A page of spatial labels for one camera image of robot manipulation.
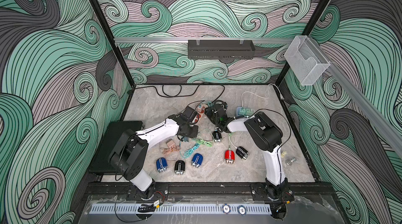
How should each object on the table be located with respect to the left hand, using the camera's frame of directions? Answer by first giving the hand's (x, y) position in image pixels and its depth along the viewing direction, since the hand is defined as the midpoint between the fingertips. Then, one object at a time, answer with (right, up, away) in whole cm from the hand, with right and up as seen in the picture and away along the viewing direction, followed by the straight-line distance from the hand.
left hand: (195, 132), depth 87 cm
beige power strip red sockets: (+3, +11, +11) cm, 16 cm away
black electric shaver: (+13, -3, +2) cm, 13 cm away
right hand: (+5, +11, +13) cm, 18 cm away
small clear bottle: (+50, -15, -6) cm, 53 cm away
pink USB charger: (-14, -7, 0) cm, 16 cm away
